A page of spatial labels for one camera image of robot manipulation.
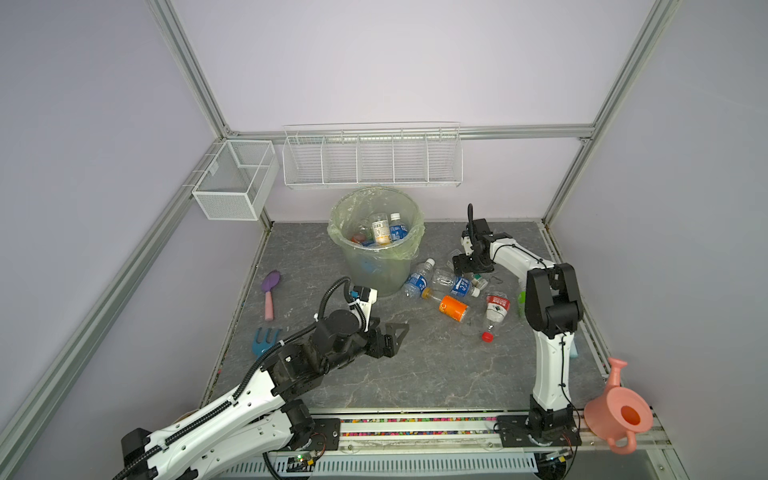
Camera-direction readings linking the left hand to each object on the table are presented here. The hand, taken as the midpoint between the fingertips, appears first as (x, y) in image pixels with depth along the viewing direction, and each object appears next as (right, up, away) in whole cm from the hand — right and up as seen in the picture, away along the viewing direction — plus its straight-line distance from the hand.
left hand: (394, 330), depth 69 cm
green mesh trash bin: (-3, +13, +18) cm, 23 cm away
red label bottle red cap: (+31, 0, +21) cm, 37 cm away
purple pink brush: (-43, +8, +34) cm, 55 cm away
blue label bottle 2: (+21, +7, +27) cm, 35 cm away
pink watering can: (+51, -18, -2) cm, 54 cm away
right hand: (+26, +12, +35) cm, 45 cm away
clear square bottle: (+19, +17, +33) cm, 42 cm away
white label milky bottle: (-4, +24, +23) cm, 34 cm away
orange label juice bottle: (+17, +2, +23) cm, 29 cm away
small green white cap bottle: (+29, +8, +31) cm, 43 cm away
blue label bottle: (+7, +8, +28) cm, 30 cm away
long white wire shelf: (-7, +51, +30) cm, 59 cm away
